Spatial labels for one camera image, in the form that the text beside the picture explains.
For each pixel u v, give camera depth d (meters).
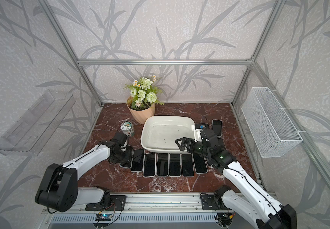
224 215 0.75
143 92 0.85
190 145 0.64
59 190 0.41
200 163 0.87
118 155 0.73
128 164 0.90
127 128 0.95
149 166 0.85
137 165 0.86
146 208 0.72
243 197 0.46
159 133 1.02
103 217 0.71
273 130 0.60
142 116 0.98
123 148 0.78
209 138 0.55
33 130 0.68
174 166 0.85
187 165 0.87
